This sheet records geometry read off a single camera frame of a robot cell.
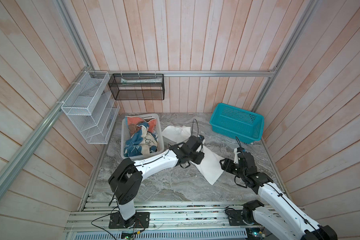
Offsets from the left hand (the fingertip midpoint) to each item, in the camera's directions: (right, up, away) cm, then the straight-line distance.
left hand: (199, 157), depth 83 cm
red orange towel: (-32, +19, +24) cm, 44 cm away
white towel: (+8, -7, +8) cm, 13 cm away
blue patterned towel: (-36, +7, +14) cm, 39 cm away
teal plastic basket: (+33, +21, +31) cm, 50 cm away
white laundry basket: (-34, +25, +24) cm, 48 cm away
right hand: (+14, -3, +1) cm, 15 cm away
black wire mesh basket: (-41, +46, +21) cm, 65 cm away
